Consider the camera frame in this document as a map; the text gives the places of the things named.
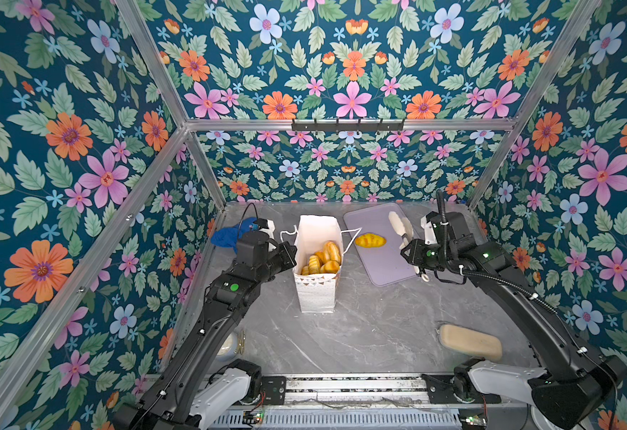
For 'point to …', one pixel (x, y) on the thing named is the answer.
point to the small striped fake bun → (331, 267)
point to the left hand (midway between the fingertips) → (302, 242)
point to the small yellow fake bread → (368, 240)
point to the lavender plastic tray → (384, 264)
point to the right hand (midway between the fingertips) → (405, 250)
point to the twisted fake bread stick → (314, 264)
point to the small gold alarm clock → (231, 346)
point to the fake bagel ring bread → (332, 252)
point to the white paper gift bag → (316, 293)
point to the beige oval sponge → (471, 342)
